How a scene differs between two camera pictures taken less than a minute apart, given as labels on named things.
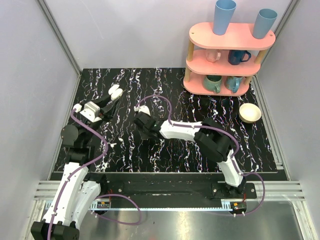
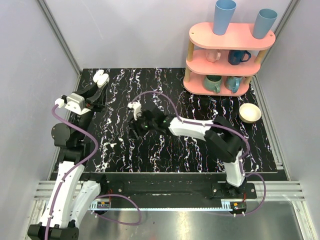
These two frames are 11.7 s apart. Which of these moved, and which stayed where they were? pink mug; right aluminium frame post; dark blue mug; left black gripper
Moved: left black gripper
Stayed: right aluminium frame post; pink mug; dark blue mug
